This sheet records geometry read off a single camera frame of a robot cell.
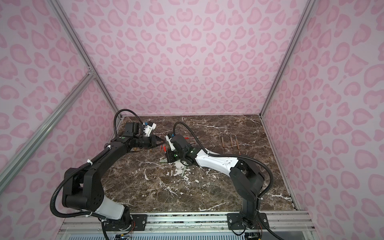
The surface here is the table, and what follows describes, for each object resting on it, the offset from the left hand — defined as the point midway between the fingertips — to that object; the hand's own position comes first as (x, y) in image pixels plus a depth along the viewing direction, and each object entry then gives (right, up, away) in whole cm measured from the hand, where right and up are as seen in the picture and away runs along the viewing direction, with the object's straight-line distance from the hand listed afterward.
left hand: (164, 139), depth 84 cm
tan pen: (+36, -3, +20) cm, 41 cm away
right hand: (+1, -7, -2) cm, 8 cm away
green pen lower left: (-3, -14, +11) cm, 19 cm away
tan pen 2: (+42, 0, +22) cm, 48 cm away
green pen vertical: (+10, -19, +6) cm, 23 cm away
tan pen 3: (+46, -4, +20) cm, 50 cm away
